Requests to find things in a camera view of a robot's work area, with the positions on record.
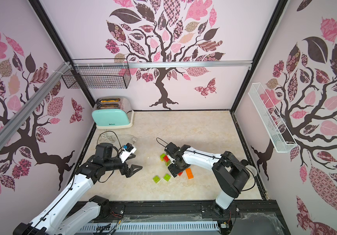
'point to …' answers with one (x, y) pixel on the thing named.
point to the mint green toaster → (112, 112)
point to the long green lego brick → (162, 156)
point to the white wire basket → (281, 137)
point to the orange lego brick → (189, 173)
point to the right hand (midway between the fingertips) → (179, 170)
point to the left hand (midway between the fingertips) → (135, 164)
